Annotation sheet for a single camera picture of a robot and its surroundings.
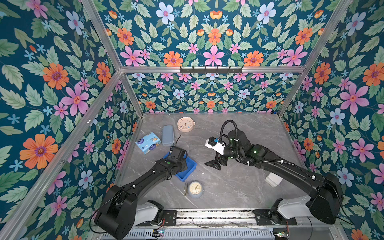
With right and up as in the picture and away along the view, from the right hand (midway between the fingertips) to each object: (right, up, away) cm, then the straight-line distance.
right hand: (208, 152), depth 73 cm
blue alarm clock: (-7, -22, +7) cm, 24 cm away
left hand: (-12, -8, +13) cm, 20 cm away
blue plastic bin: (-9, -11, +15) cm, 21 cm away
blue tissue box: (-40, +2, +23) cm, 46 cm away
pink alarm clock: (-16, +15, +38) cm, 44 cm away
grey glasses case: (-28, +6, +33) cm, 44 cm away
